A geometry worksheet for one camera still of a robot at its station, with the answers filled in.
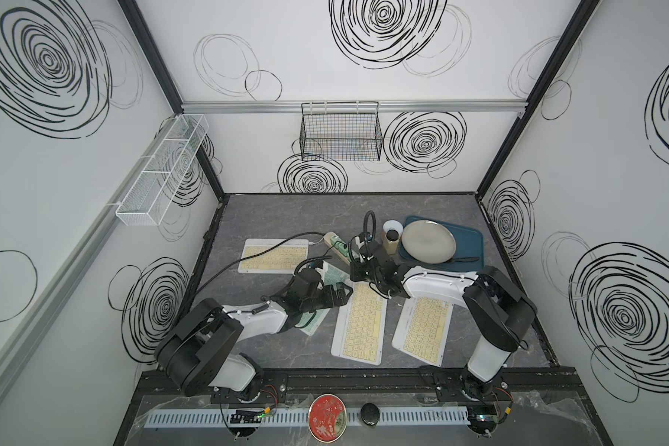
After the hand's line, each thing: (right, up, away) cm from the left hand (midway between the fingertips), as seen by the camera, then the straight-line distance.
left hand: (343, 293), depth 86 cm
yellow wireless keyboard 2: (+24, -10, -3) cm, 26 cm away
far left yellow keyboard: (-23, +9, +13) cm, 28 cm away
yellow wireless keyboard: (+5, -10, -4) cm, 12 cm away
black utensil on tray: (+45, +8, +16) cm, 49 cm away
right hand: (+2, +8, +4) cm, 10 cm away
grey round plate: (+32, +15, +17) cm, 39 cm away
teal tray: (+49, +14, +19) cm, 54 cm away
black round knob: (+6, -20, -24) cm, 32 cm away
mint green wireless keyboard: (-4, +4, +9) cm, 10 cm away
